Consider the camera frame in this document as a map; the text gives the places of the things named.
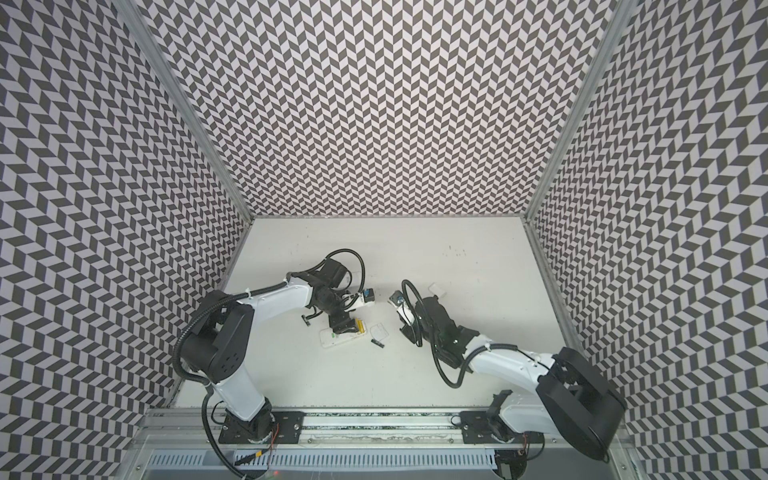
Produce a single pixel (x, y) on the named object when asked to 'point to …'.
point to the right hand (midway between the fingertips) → (403, 316)
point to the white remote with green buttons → (329, 338)
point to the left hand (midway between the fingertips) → (352, 317)
